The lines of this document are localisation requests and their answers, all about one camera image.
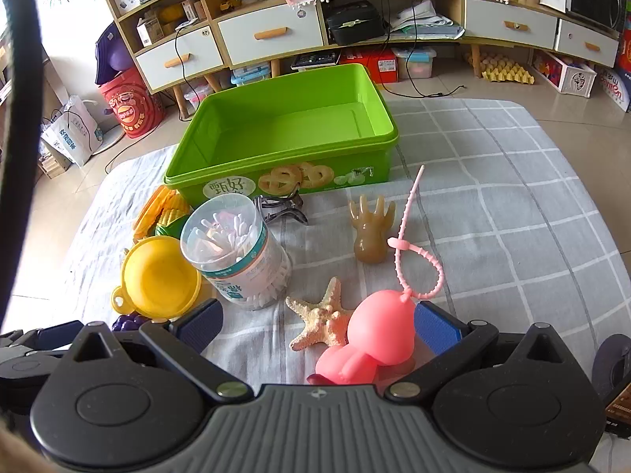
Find yellow plastic funnel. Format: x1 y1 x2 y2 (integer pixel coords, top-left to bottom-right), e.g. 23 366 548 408
111 236 218 318

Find black electronic device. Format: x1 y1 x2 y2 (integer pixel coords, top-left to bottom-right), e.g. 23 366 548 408
291 50 342 71

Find dark grey round object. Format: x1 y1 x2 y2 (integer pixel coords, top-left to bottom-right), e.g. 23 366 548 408
592 334 631 405

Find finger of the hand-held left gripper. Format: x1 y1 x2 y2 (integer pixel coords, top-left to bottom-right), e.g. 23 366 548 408
28 320 86 356

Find black strap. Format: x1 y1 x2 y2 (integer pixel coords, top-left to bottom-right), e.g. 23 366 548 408
0 0 43 321

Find patterned hair claw clip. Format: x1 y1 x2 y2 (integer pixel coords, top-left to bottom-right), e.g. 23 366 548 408
254 188 309 227

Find white shopping bag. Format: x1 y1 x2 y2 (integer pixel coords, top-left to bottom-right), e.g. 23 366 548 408
40 95 104 167

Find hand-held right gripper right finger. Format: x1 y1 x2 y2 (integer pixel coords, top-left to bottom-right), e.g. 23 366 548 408
385 300 573 402

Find beige dried starfish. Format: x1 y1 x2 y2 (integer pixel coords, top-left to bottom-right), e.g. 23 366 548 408
285 277 356 353

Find red printed bucket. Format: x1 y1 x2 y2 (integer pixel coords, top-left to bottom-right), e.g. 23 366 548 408
97 66 166 140

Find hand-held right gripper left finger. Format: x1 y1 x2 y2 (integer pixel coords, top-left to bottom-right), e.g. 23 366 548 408
62 300 254 402

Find red cardboard box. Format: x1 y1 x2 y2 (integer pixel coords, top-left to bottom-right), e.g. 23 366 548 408
340 49 399 84

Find clear cotton swab jar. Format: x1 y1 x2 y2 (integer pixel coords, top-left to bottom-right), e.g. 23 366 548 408
180 194 293 311

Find clear plastic box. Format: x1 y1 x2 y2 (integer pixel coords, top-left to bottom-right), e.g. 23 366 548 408
180 79 220 114

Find pink rubber toy with strap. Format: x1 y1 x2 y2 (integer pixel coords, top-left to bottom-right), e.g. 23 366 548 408
306 164 444 386

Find white crate with toys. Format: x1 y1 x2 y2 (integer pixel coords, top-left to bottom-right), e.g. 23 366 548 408
532 49 598 95

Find small cardboard box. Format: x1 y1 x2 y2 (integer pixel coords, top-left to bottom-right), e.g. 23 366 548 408
135 16 165 47

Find green plastic storage box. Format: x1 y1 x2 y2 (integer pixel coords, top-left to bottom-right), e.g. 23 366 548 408
164 63 399 208

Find clear box with pink contents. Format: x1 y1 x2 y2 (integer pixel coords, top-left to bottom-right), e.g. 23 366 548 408
392 47 439 80

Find black bag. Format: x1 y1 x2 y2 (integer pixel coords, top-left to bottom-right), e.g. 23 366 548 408
326 0 388 45

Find yellow toy corn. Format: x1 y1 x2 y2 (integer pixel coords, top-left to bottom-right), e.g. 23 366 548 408
132 184 192 244

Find clear box with blue lid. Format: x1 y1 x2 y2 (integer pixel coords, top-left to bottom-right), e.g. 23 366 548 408
231 63 273 93

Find amber hand-shaped toy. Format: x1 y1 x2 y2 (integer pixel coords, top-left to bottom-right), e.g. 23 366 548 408
349 196 396 263

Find purple toy grapes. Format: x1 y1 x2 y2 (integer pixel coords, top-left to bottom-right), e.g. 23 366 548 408
112 311 149 333

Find pile of papers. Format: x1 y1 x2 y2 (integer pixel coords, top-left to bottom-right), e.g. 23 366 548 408
387 0 465 40

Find yellow egg tray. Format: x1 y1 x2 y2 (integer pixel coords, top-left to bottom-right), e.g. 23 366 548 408
480 52 536 84

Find white drawer with orange handle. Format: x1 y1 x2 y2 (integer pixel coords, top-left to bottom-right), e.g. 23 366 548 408
464 0 559 50
556 19 619 69
217 4 326 66
135 27 225 93

